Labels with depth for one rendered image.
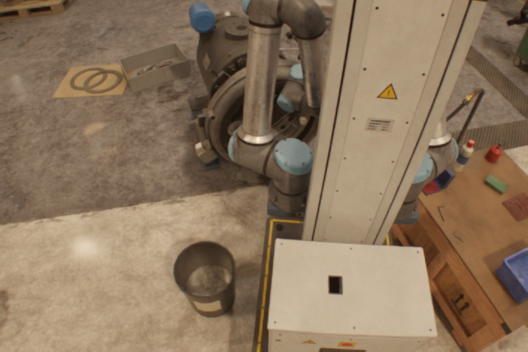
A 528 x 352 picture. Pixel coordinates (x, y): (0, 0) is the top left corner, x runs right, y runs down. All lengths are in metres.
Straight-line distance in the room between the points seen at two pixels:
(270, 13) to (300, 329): 1.00
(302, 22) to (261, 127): 0.44
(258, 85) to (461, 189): 1.42
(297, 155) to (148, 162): 1.70
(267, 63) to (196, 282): 1.31
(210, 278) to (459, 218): 1.39
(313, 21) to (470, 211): 1.44
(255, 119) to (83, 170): 1.93
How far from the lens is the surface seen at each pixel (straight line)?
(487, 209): 2.25
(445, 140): 1.56
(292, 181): 1.41
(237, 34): 2.37
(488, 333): 2.08
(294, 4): 1.14
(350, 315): 1.28
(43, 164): 3.25
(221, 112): 1.96
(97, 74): 4.04
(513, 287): 1.98
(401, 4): 0.88
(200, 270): 2.12
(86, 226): 2.67
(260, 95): 1.30
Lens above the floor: 2.02
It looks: 46 degrees down
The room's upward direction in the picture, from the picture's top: straight up
